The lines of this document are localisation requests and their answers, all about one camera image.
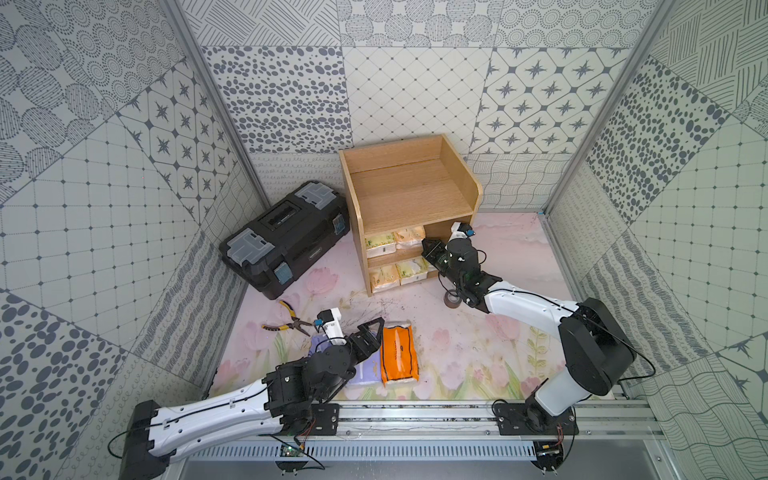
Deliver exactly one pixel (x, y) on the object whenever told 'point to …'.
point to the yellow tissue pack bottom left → (385, 277)
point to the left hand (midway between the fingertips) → (378, 323)
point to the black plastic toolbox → (266, 254)
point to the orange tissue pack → (398, 354)
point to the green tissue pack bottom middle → (412, 271)
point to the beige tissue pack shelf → (409, 237)
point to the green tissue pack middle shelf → (379, 245)
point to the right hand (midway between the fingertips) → (422, 242)
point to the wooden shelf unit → (404, 193)
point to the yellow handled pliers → (295, 322)
